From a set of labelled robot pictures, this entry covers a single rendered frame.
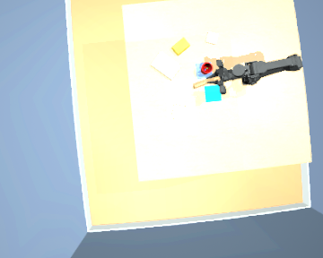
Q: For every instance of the red cup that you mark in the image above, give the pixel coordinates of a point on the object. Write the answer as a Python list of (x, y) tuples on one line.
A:
[(208, 66)]

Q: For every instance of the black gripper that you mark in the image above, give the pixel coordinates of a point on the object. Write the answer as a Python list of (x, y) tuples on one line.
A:
[(222, 88)]

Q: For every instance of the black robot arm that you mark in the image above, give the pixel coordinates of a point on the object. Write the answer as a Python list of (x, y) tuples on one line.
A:
[(252, 72)]

